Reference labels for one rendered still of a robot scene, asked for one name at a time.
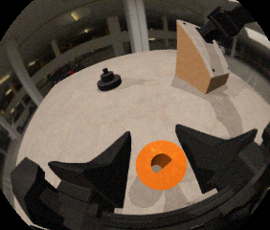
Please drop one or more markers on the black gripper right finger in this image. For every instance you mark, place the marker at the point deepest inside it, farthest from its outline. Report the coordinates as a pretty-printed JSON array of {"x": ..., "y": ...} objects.
[{"x": 210, "y": 156}]

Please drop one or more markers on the orange knob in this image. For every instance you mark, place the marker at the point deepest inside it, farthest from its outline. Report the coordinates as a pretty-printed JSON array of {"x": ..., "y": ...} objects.
[{"x": 167, "y": 155}]

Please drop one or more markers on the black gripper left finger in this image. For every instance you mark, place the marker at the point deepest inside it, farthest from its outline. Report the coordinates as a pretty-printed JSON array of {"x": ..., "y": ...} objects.
[{"x": 105, "y": 175}]

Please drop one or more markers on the dark grey round pedestal with shaft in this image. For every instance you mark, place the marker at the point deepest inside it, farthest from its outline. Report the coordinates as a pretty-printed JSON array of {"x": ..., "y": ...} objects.
[{"x": 109, "y": 80}]

